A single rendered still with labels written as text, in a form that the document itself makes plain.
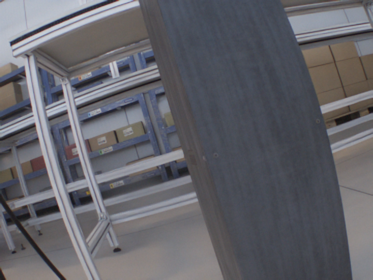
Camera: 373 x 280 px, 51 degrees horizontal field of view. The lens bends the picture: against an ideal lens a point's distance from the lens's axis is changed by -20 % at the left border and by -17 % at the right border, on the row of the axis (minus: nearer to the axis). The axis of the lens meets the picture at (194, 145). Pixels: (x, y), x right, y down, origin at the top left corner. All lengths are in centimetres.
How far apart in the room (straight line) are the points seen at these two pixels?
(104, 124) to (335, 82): 288
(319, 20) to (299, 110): 550
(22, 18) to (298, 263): 583
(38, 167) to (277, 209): 481
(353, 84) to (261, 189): 442
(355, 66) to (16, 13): 477
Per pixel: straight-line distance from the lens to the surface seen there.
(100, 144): 527
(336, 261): 92
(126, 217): 230
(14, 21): 639
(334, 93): 508
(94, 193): 225
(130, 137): 523
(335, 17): 644
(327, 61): 509
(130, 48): 229
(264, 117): 81
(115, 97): 362
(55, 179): 156
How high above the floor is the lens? 48
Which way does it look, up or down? 2 degrees down
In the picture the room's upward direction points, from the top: 17 degrees counter-clockwise
